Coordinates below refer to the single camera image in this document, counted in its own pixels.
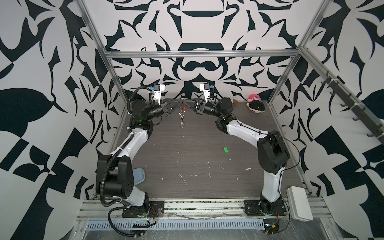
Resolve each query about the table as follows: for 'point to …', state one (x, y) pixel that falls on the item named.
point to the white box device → (299, 204)
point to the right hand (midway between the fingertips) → (184, 103)
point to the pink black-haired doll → (255, 104)
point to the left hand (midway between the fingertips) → (184, 98)
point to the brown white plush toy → (235, 101)
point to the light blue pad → (139, 175)
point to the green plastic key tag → (226, 150)
